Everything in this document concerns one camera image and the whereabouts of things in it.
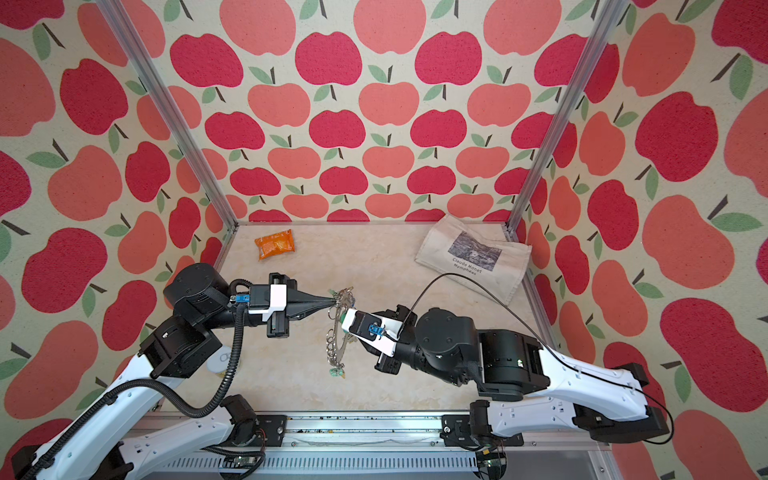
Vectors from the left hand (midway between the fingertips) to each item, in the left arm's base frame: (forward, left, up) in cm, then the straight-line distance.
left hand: (334, 303), depth 48 cm
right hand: (0, -5, -4) cm, 6 cm away
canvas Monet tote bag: (+34, -45, -36) cm, 67 cm away
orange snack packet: (+50, +30, -40) cm, 71 cm away
